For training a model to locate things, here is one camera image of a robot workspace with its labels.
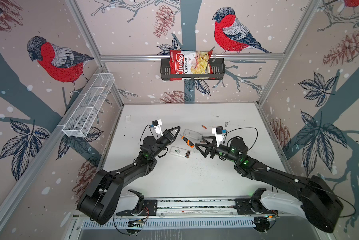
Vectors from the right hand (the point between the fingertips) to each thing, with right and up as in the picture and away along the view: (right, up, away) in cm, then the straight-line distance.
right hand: (196, 145), depth 74 cm
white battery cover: (-51, +13, +41) cm, 66 cm away
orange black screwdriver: (-4, +1, +2) cm, 4 cm away
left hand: (-8, +8, 0) cm, 12 cm away
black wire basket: (+16, +45, +21) cm, 52 cm away
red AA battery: (+8, +6, +33) cm, 34 cm away
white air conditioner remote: (-9, -8, +19) cm, 22 cm away
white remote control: (0, +2, +28) cm, 28 cm away
